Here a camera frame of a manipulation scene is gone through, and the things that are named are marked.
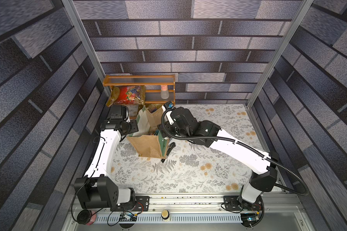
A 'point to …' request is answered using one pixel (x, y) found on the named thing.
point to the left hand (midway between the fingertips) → (133, 125)
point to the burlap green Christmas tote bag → (145, 136)
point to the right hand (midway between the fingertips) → (164, 120)
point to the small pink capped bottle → (164, 92)
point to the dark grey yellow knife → (170, 147)
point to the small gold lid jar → (165, 214)
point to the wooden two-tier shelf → (160, 89)
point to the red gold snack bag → (127, 95)
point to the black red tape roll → (86, 217)
